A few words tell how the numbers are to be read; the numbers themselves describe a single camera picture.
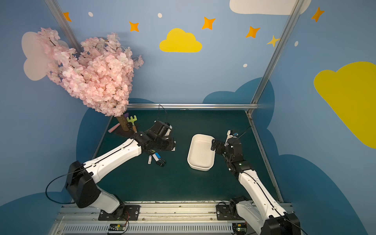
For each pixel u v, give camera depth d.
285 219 0.40
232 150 0.60
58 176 0.51
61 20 0.73
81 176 0.46
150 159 0.93
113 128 1.08
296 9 0.70
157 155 0.96
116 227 0.72
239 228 0.73
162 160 0.93
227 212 0.75
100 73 0.62
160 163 0.93
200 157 0.97
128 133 1.06
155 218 0.73
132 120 1.14
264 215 0.42
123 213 0.69
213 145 0.76
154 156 0.96
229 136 0.74
